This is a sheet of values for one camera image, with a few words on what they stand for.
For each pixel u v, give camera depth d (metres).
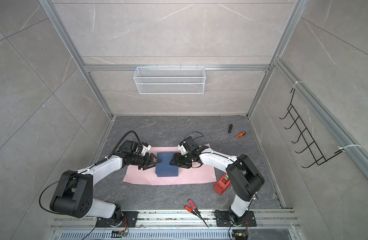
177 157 0.78
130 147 0.72
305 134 0.69
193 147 0.71
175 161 0.77
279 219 0.75
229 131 1.10
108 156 0.60
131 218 0.73
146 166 0.78
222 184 0.80
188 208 0.76
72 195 0.43
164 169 0.84
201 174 0.90
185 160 0.76
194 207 0.76
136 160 0.75
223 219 0.73
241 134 1.07
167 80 1.00
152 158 0.79
